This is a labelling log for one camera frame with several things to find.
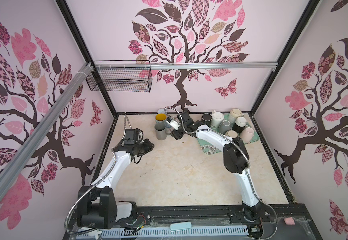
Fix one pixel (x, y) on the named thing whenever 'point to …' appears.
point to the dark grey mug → (161, 131)
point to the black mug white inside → (207, 118)
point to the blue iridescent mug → (160, 118)
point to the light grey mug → (225, 126)
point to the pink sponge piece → (289, 221)
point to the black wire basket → (120, 75)
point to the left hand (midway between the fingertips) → (153, 147)
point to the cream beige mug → (236, 113)
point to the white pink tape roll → (161, 110)
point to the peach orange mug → (231, 133)
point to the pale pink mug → (247, 134)
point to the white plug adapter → (95, 233)
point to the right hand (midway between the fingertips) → (175, 127)
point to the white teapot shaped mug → (217, 117)
